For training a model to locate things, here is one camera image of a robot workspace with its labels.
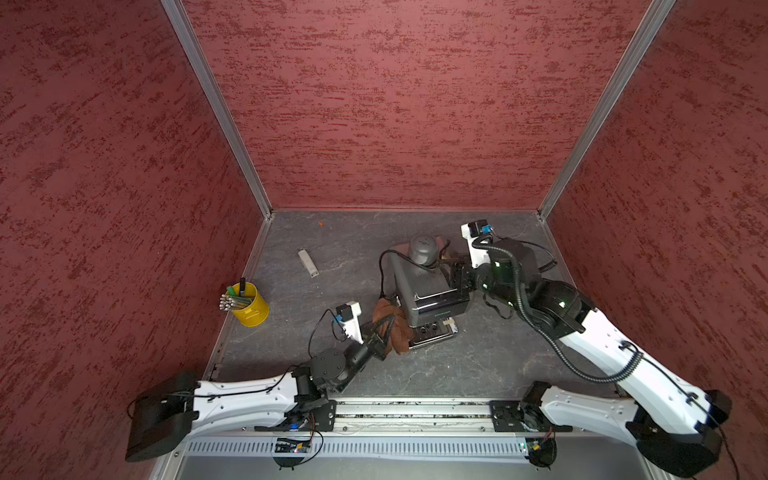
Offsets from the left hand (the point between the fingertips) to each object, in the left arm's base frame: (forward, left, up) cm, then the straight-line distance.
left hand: (394, 323), depth 71 cm
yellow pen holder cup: (+8, +41, -7) cm, 43 cm away
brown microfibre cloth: (-3, -2, 0) cm, 3 cm away
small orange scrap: (+50, +30, -19) cm, 61 cm away
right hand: (+8, -12, +12) cm, 19 cm away
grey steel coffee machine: (+1, -8, +10) cm, 13 cm away
